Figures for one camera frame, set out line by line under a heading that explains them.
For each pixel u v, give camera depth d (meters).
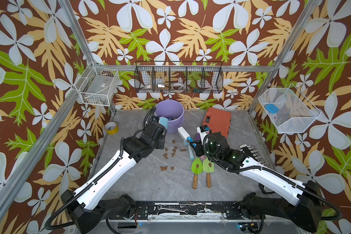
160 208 0.75
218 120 1.08
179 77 0.98
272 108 0.86
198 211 0.75
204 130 0.65
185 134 0.80
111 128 1.10
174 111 1.05
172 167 0.91
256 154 0.95
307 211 0.38
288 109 0.83
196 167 0.90
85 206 0.38
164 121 0.82
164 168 0.90
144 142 0.50
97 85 0.86
